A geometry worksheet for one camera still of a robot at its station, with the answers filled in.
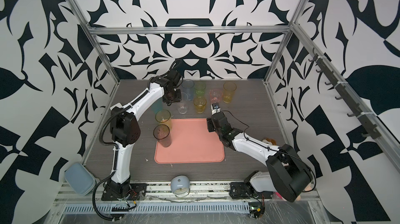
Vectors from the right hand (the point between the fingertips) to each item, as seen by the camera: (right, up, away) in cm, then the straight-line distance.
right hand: (213, 116), depth 87 cm
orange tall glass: (+11, +15, +10) cm, 21 cm away
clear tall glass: (-18, +6, +9) cm, 20 cm away
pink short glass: (+3, +12, +20) cm, 23 cm away
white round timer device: (-16, -28, -18) cm, 37 cm away
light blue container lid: (-67, -29, -9) cm, 73 cm away
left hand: (-20, +11, +6) cm, 24 cm away
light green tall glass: (-27, 0, -1) cm, 27 cm away
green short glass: (-7, +17, +25) cm, 32 cm away
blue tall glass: (-15, +17, +12) cm, 25 cm away
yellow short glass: (-7, +7, +15) cm, 18 cm away
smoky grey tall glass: (-26, -8, -8) cm, 28 cm away
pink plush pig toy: (+28, -35, -15) cm, 47 cm away
